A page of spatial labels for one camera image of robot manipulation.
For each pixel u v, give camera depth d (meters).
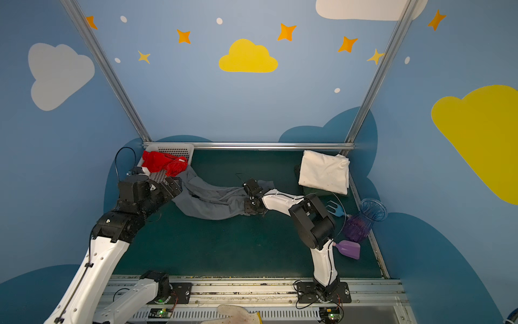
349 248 0.84
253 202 0.73
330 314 0.72
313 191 1.01
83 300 0.38
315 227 0.52
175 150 1.15
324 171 1.04
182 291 0.74
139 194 0.52
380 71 0.86
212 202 0.99
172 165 0.98
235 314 0.70
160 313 0.71
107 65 0.83
